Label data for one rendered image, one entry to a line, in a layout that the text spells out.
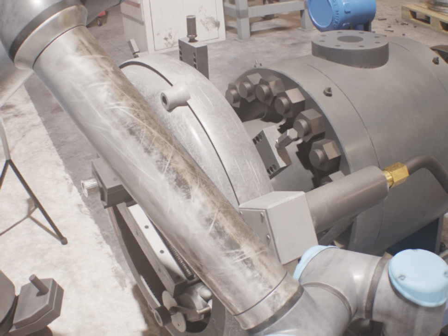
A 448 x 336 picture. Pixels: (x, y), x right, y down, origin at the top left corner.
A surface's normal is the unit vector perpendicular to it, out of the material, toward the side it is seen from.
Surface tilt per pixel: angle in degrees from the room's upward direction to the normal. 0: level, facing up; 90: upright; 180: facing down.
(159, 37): 90
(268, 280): 51
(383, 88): 35
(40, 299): 25
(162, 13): 90
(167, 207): 77
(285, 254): 68
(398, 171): 60
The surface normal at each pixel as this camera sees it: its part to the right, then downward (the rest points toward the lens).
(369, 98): 0.24, -0.52
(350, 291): 0.60, -0.49
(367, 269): -0.26, -0.70
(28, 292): -0.47, -0.73
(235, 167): 0.33, -0.31
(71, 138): -0.09, -0.90
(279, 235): 0.44, -0.04
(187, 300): -0.85, 0.29
